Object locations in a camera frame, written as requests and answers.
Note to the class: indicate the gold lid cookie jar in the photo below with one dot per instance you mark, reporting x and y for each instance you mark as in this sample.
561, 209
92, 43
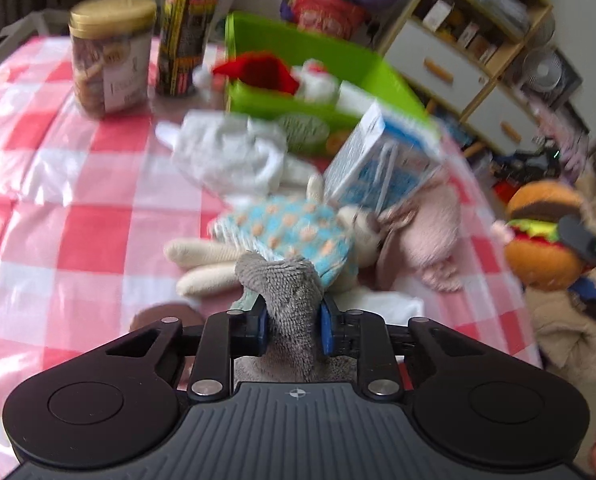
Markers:
112, 60

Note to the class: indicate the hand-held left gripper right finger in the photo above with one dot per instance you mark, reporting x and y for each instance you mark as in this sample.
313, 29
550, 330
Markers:
328, 332

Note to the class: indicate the brown round plush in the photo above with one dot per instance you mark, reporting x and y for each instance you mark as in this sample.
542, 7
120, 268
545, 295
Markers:
162, 312

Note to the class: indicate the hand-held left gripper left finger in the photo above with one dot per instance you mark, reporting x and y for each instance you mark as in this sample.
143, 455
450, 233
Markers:
262, 330

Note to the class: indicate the small white fan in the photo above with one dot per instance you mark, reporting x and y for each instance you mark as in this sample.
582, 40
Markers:
540, 67

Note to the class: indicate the beige fleece clothing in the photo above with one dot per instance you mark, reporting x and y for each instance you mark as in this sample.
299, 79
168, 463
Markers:
568, 340

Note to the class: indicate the hamburger plush toy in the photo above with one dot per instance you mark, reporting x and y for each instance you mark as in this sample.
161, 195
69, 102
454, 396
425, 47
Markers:
533, 255

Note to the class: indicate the white plush toy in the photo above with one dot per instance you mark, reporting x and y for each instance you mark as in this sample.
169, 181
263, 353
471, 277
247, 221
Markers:
318, 82

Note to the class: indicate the red santa hat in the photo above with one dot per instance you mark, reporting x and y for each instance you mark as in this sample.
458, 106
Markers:
263, 72

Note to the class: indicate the red bucket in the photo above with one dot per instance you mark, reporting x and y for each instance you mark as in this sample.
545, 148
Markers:
328, 10

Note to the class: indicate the grey plush toy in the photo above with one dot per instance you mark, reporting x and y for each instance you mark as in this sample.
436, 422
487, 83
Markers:
288, 300

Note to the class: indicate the green plastic box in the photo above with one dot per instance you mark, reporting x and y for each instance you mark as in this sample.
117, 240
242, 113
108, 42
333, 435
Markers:
258, 105

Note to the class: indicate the blue white milk carton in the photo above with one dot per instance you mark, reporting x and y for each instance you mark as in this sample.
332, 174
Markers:
373, 160

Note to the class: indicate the black drink can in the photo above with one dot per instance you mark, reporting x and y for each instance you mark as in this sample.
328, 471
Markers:
182, 40

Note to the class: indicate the wooden shelf cabinet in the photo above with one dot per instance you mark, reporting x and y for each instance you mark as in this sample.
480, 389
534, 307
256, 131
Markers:
458, 90

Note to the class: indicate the pink plush toy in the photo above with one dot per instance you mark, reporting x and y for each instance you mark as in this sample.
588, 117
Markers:
433, 230

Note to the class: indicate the red white checkered tablecloth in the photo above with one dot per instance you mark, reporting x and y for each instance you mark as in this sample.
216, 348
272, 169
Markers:
77, 185

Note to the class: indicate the cream bunny plush toy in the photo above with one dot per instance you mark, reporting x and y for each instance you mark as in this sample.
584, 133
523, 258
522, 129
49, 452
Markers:
288, 230

